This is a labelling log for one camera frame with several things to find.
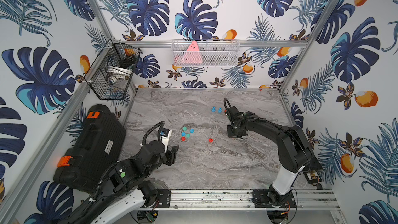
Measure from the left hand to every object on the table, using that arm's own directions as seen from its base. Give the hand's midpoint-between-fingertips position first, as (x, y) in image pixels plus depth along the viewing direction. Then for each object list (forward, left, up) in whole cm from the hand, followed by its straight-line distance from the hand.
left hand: (173, 144), depth 69 cm
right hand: (+18, -31, -19) cm, 40 cm away
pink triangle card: (+51, -4, +13) cm, 52 cm away
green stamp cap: (+22, -1, -23) cm, 32 cm away
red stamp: (+19, -23, +2) cm, 30 cm away
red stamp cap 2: (+14, -1, -22) cm, 27 cm away
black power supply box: (-3, -70, -20) cm, 73 cm away
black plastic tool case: (-3, +34, -3) cm, 34 cm away
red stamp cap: (+15, -18, -22) cm, 32 cm away
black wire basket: (+32, +40, +9) cm, 52 cm away
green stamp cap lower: (+17, -3, -23) cm, 29 cm away
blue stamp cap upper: (+20, -6, -22) cm, 30 cm away
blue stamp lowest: (+37, -19, -19) cm, 46 cm away
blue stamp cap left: (+18, 0, -23) cm, 29 cm away
